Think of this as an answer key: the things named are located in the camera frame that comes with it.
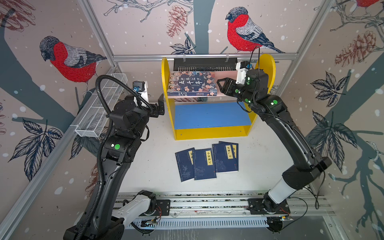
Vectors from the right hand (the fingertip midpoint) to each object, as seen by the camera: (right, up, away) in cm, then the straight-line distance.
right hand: (218, 83), depth 66 cm
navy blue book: (-16, -44, +22) cm, 51 cm away
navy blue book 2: (-5, -46, +20) cm, 50 cm away
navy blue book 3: (+8, -40, +24) cm, 47 cm away
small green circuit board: (-30, -67, +4) cm, 74 cm away
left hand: (-28, -6, -9) cm, 30 cm away
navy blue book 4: (+15, -39, +26) cm, 50 cm away
